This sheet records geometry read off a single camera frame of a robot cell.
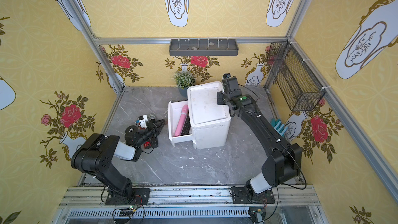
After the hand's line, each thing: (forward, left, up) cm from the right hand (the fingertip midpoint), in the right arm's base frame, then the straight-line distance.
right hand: (218, 95), depth 82 cm
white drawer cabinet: (-17, +4, 0) cm, 17 cm away
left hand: (-10, +30, -12) cm, 34 cm away
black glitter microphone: (-18, +36, -22) cm, 46 cm away
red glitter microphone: (-20, +39, -21) cm, 49 cm away
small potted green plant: (+20, +22, -8) cm, 31 cm away
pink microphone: (-8, +21, -14) cm, 26 cm away
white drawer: (+1, +26, -16) cm, 31 cm away
